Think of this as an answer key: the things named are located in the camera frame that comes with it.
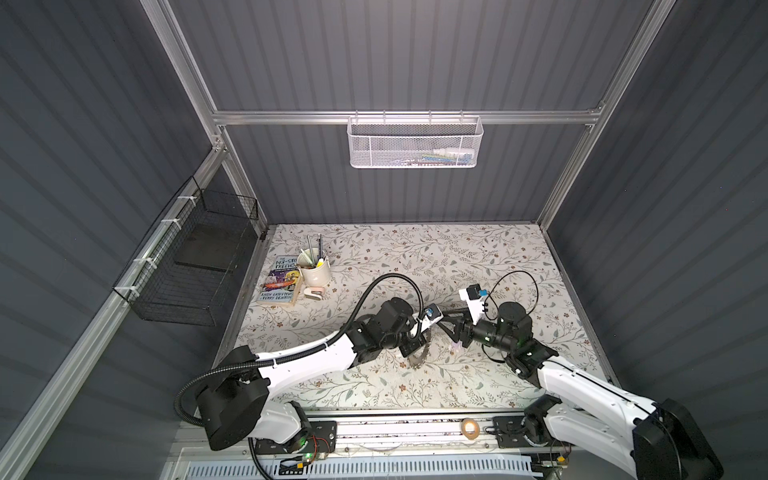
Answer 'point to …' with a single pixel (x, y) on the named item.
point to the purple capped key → (456, 346)
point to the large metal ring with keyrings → (418, 359)
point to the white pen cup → (315, 267)
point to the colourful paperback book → (283, 284)
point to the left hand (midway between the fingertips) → (426, 327)
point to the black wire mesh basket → (180, 273)
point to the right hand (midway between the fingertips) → (444, 320)
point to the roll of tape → (476, 430)
